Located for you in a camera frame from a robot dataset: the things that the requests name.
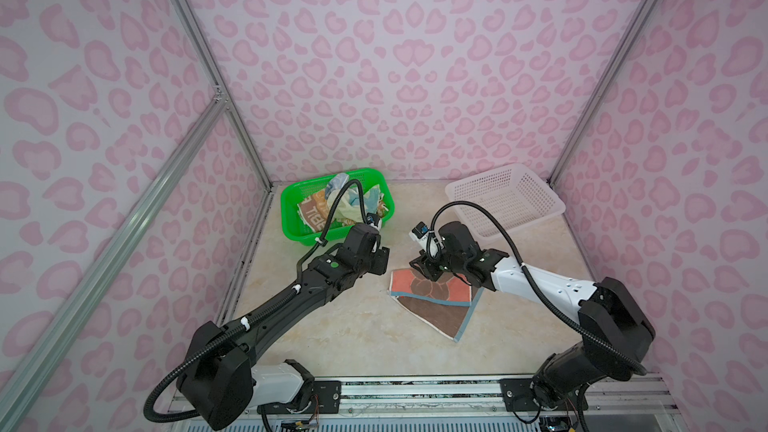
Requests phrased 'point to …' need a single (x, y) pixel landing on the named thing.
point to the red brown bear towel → (447, 305)
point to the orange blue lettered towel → (314, 207)
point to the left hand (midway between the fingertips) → (386, 249)
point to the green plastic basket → (296, 227)
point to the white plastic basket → (513, 194)
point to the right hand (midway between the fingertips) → (413, 256)
